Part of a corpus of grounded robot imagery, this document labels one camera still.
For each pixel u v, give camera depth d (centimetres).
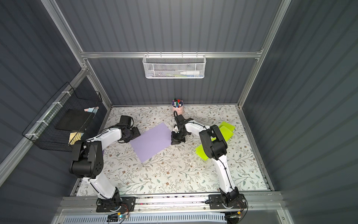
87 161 48
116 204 67
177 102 105
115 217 71
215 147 60
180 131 81
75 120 76
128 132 83
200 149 93
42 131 62
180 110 106
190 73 89
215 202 73
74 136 61
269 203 75
